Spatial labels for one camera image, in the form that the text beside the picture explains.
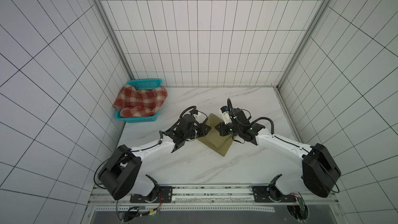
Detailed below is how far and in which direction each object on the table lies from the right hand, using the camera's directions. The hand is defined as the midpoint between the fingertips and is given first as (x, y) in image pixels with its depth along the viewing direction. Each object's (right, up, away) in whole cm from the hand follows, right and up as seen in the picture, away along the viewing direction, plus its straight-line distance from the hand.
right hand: (215, 126), depth 84 cm
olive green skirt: (-1, -8, +4) cm, 9 cm away
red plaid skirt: (-55, +13, +20) cm, 59 cm away
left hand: (-3, -3, -2) cm, 5 cm away
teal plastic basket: (-53, +26, +29) cm, 66 cm away
